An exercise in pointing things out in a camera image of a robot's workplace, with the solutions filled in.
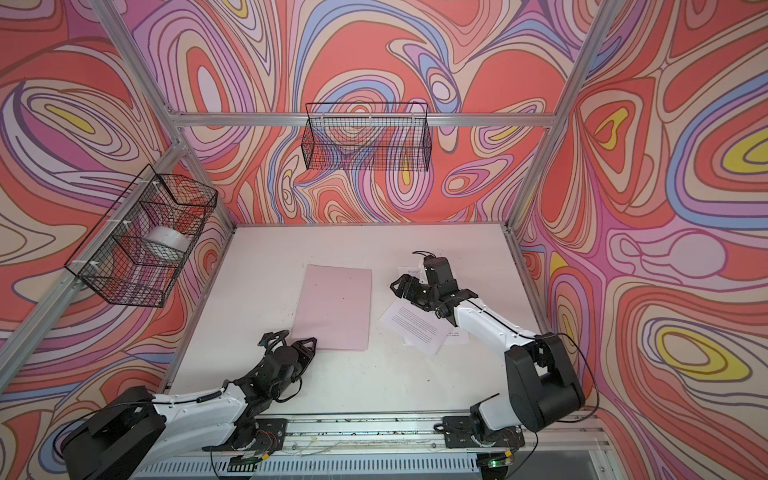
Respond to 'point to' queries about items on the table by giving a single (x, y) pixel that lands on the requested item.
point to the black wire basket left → (140, 246)
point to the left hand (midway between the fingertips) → (323, 341)
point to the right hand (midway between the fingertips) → (401, 296)
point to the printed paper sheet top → (417, 327)
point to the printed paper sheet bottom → (458, 336)
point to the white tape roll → (169, 237)
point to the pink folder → (334, 307)
